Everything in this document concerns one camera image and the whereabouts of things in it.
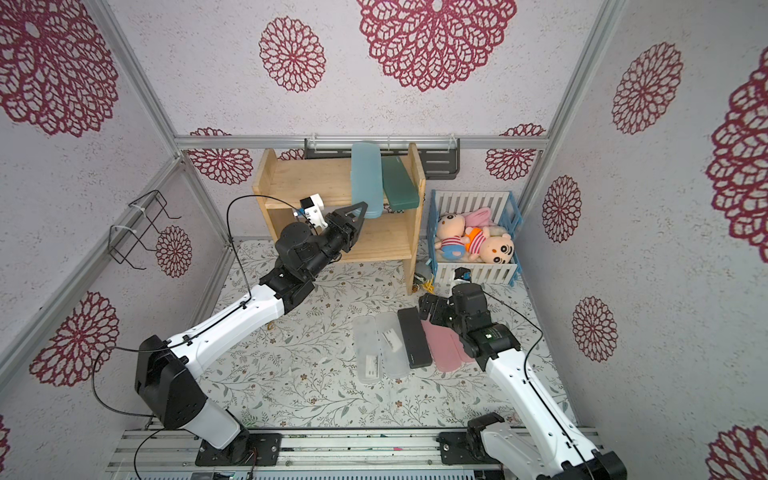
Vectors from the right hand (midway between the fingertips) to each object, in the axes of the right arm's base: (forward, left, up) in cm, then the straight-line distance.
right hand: (440, 306), depth 80 cm
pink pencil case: (-4, -4, -17) cm, 18 cm away
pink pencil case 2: (-7, -7, -17) cm, 19 cm away
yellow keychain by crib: (+18, 0, -16) cm, 24 cm away
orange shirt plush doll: (+28, -18, -7) cm, 34 cm away
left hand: (+10, +18, +26) cm, 33 cm away
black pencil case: (-2, +6, -18) cm, 19 cm away
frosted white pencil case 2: (-4, +13, -16) cm, 21 cm away
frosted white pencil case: (-5, +20, -18) cm, 28 cm away
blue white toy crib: (+47, -29, -7) cm, 55 cm away
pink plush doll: (+34, -7, -4) cm, 35 cm away
